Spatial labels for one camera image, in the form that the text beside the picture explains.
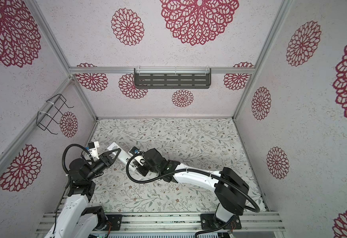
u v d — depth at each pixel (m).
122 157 0.74
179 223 0.75
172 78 0.95
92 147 0.69
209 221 0.73
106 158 0.67
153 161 0.58
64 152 0.56
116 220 0.74
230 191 0.43
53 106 0.78
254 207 0.39
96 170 0.65
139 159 0.66
